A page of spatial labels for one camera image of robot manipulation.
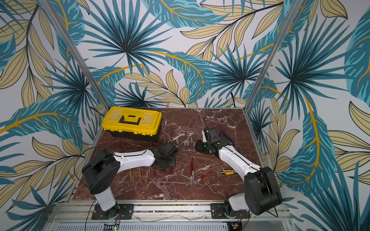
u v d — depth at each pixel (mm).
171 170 880
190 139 1008
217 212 733
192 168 880
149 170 871
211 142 676
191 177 851
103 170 478
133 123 875
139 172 859
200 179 841
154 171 878
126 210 736
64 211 748
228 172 874
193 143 996
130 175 840
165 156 701
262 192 423
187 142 1003
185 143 992
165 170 878
